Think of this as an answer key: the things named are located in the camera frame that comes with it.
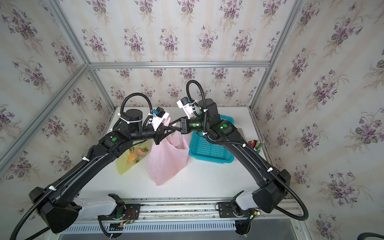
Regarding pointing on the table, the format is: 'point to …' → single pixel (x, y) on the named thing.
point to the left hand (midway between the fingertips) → (174, 128)
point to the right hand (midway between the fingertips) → (172, 126)
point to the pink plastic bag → (167, 159)
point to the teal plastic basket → (203, 149)
